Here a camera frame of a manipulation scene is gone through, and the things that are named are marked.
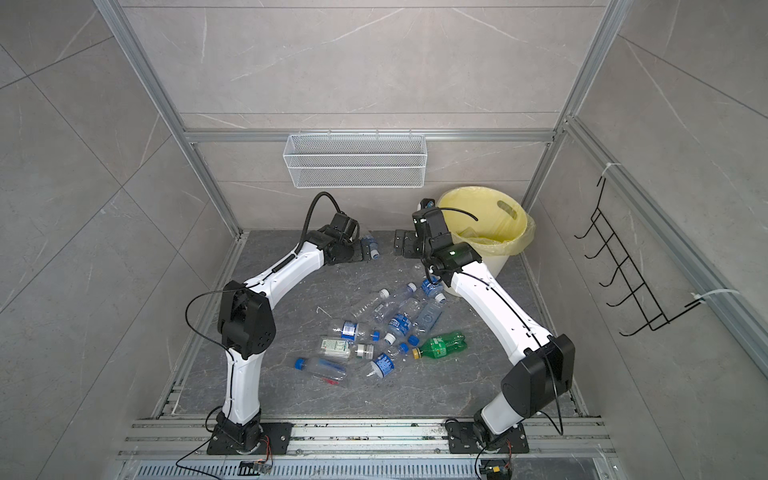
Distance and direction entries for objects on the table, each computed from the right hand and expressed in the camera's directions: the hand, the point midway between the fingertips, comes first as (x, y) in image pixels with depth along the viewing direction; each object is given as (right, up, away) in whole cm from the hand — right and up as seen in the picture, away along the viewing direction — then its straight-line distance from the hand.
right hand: (412, 234), depth 80 cm
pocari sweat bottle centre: (-3, -26, +7) cm, 27 cm away
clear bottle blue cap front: (-25, -39, +4) cm, 46 cm away
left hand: (-16, -3, +14) cm, 22 cm away
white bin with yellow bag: (+30, +5, +19) cm, 35 cm away
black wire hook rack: (+49, -8, -12) cm, 51 cm away
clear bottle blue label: (+9, -17, +17) cm, 26 cm away
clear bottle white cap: (-9, -20, +18) cm, 28 cm away
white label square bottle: (-22, -32, +3) cm, 39 cm away
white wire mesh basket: (-18, +27, +20) cm, 38 cm away
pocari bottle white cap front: (-8, -36, 0) cm, 37 cm away
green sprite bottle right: (+8, -32, +3) cm, 33 cm away
